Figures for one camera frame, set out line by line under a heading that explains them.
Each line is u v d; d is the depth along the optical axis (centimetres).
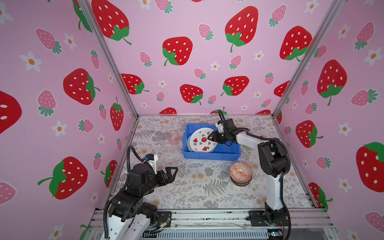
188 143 100
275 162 55
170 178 60
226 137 81
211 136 95
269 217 65
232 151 102
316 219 76
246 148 68
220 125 93
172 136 109
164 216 75
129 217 46
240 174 82
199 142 100
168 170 61
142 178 50
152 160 62
